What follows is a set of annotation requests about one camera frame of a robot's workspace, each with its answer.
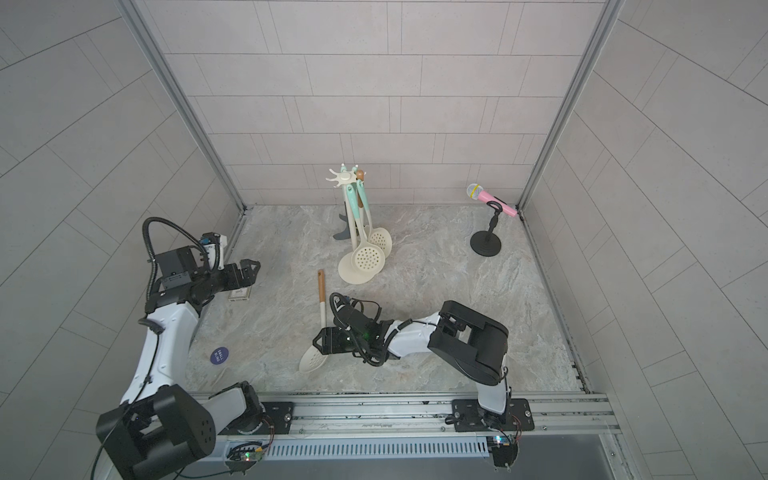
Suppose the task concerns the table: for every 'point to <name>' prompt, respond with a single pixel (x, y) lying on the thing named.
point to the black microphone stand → (486, 243)
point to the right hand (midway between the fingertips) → (322, 346)
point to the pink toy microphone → (476, 191)
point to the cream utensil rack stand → (347, 272)
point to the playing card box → (240, 294)
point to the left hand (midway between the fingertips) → (248, 260)
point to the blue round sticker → (219, 355)
